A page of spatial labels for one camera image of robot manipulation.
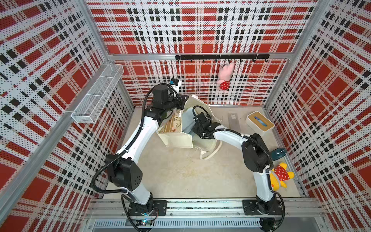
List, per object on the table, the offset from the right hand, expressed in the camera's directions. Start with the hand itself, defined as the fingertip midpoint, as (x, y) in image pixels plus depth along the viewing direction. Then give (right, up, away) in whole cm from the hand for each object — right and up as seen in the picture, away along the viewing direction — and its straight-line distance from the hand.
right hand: (195, 127), depth 95 cm
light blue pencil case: (-5, +6, 0) cm, 8 cm away
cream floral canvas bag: (-15, -1, -14) cm, 20 cm away
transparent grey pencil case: (+30, +4, +15) cm, 34 cm away
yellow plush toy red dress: (+47, -25, -17) cm, 56 cm away
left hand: (-4, +18, -19) cm, 26 cm away
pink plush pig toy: (+19, +34, -3) cm, 39 cm away
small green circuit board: (-26, -45, -26) cm, 58 cm away
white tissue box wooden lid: (+49, +4, +10) cm, 50 cm away
